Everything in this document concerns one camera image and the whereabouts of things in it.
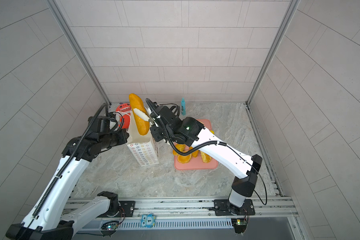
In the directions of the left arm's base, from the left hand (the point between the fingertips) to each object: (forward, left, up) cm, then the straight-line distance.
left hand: (133, 132), depth 71 cm
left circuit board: (-35, +8, -20) cm, 41 cm away
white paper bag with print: (-6, -6, -4) cm, 9 cm away
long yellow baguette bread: (0, -6, +6) cm, 8 cm away
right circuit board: (-34, -50, -24) cm, 65 cm away
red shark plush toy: (+29, +17, -17) cm, 38 cm away
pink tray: (-6, -31, -23) cm, 39 cm away
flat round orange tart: (-5, -24, -21) cm, 32 cm away
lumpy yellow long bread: (-4, -36, -21) cm, 42 cm away
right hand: (-2, -11, +6) cm, 12 cm away
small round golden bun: (+3, -22, -20) cm, 30 cm away
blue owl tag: (-33, -8, -22) cm, 41 cm away
